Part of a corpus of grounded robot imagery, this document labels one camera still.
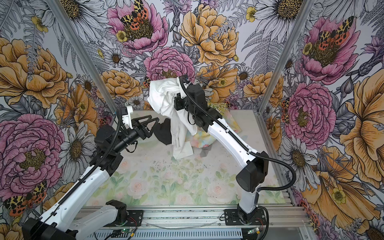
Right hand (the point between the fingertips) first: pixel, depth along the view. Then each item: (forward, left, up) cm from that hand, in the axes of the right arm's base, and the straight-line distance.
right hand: (175, 97), depth 73 cm
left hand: (-12, +8, -3) cm, 15 cm away
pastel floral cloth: (-2, -13, -32) cm, 35 cm away
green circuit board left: (-48, +25, -39) cm, 67 cm away
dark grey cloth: (+3, +12, -30) cm, 33 cm away
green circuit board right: (-50, -35, -41) cm, 73 cm away
